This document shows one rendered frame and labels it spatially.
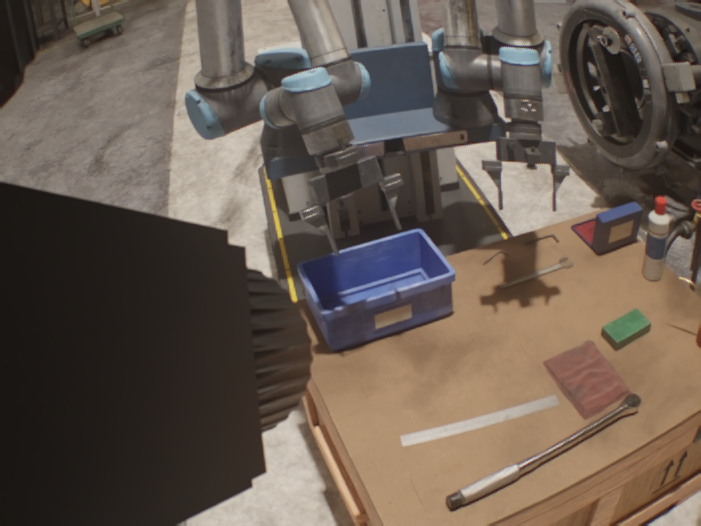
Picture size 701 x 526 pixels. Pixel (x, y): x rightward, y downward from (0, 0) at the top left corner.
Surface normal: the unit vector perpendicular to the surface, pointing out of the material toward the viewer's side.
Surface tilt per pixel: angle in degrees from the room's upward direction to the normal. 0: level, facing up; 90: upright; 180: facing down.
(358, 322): 90
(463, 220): 0
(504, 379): 0
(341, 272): 90
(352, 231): 90
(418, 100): 90
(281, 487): 0
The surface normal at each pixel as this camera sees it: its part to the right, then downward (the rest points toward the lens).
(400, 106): 0.18, 0.55
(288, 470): -0.13, -0.81
